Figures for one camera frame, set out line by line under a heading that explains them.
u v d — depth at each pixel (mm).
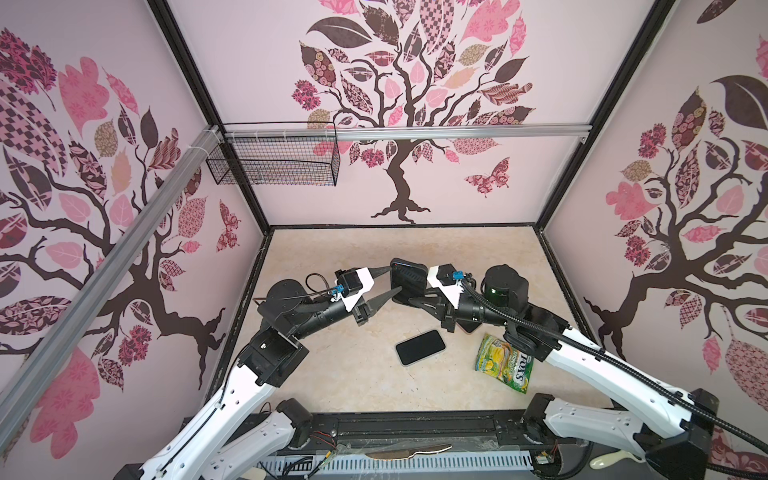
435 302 570
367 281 442
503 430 731
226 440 431
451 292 520
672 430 391
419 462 697
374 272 534
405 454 705
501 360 829
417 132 914
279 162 1219
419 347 883
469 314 550
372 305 496
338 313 490
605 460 695
